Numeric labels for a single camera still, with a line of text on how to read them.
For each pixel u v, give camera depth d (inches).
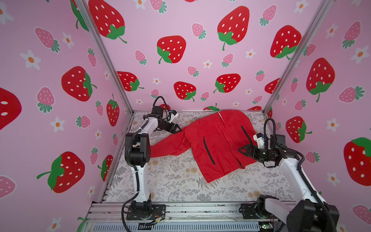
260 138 29.5
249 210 29.1
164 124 34.5
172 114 35.6
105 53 33.2
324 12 27.6
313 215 15.4
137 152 22.7
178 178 33.8
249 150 28.1
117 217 28.3
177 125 35.7
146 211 26.3
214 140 39.5
